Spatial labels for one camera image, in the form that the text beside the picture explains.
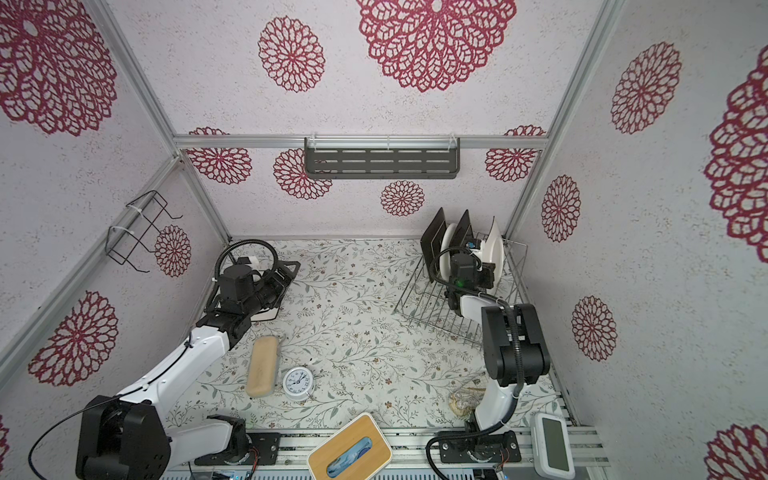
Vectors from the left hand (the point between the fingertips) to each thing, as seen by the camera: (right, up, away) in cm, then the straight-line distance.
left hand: (296, 276), depth 83 cm
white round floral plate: (+44, +5, +13) cm, 47 cm away
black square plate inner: (+49, +13, +12) cm, 53 cm away
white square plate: (+58, +7, +8) cm, 59 cm away
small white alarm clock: (+1, -29, -2) cm, 29 cm away
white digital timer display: (+64, -41, -13) cm, 77 cm away
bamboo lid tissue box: (+17, -42, -12) cm, 47 cm away
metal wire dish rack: (+39, -10, +17) cm, 44 cm away
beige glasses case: (-10, -26, +1) cm, 27 cm away
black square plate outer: (+39, +11, +12) cm, 43 cm away
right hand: (+59, +4, +8) cm, 60 cm away
